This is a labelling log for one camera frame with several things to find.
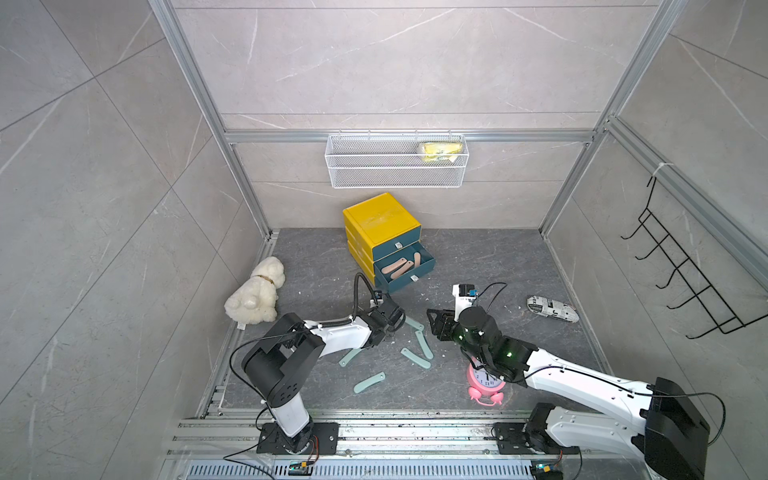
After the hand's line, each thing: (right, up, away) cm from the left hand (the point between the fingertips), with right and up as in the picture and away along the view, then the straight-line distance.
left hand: (386, 325), depth 93 cm
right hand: (+13, +7, -14) cm, 21 cm away
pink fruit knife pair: (+7, +19, +5) cm, 21 cm away
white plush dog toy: (-40, +9, -4) cm, 41 cm away
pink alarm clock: (+27, -14, -14) cm, 33 cm away
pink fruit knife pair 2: (+11, +21, +7) cm, 25 cm away
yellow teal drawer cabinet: (-2, +29, -3) cm, 29 cm away
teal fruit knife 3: (+12, -6, -5) cm, 15 cm away
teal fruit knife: (-11, -8, -6) cm, 15 cm away
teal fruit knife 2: (+9, -8, -7) cm, 14 cm away
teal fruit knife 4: (+9, +1, 0) cm, 9 cm away
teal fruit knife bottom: (-4, -13, -12) cm, 18 cm away
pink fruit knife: (+4, +19, +5) cm, 20 cm away
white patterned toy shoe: (+53, +5, 0) cm, 53 cm away
